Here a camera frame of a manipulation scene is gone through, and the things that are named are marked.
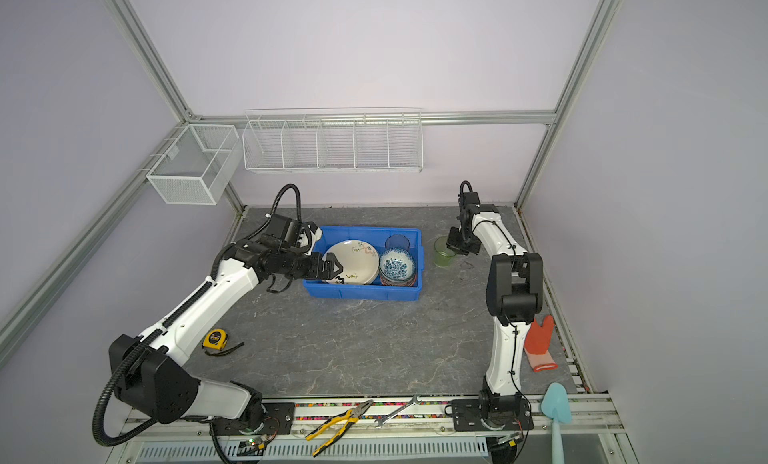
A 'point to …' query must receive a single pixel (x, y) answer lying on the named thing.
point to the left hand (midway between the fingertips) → (327, 272)
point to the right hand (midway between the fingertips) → (458, 250)
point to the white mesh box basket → (197, 165)
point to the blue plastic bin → (374, 290)
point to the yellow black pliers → (352, 419)
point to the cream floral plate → (358, 259)
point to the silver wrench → (379, 423)
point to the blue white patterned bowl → (397, 268)
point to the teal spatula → (555, 404)
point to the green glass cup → (443, 255)
